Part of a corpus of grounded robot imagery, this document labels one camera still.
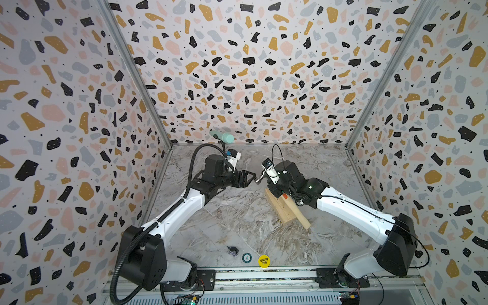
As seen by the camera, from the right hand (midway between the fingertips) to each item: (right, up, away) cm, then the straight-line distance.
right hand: (274, 178), depth 80 cm
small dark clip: (-17, -30, -2) cm, 34 cm away
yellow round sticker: (-4, -34, -2) cm, 34 cm away
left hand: (-9, +2, 0) cm, 9 cm away
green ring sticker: (-11, -34, -2) cm, 36 cm away
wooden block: (+4, -15, +10) cm, 19 cm away
